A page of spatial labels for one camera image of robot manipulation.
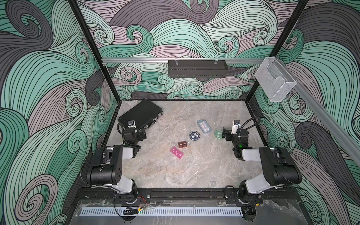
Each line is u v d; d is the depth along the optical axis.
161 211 0.70
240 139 0.71
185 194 0.74
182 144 0.92
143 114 1.04
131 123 0.82
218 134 0.98
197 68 0.95
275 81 0.75
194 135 0.97
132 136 0.73
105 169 0.44
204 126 1.01
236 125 0.81
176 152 0.88
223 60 0.94
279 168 0.45
